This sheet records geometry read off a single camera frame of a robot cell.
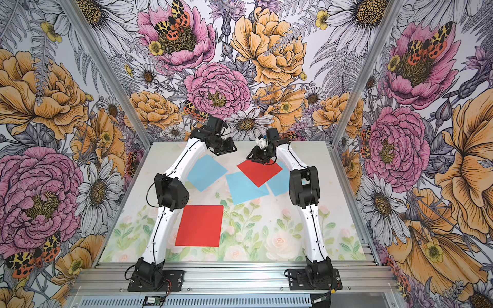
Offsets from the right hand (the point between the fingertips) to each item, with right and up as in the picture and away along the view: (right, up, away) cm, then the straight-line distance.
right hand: (249, 161), depth 102 cm
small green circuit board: (-34, -50, -32) cm, 69 cm away
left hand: (-8, +4, -4) cm, 10 cm away
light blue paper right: (+16, -12, +1) cm, 20 cm away
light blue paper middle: (-4, -15, -1) cm, 15 cm away
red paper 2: (+5, -7, +4) cm, 10 cm away
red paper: (-23, -31, -11) cm, 40 cm away
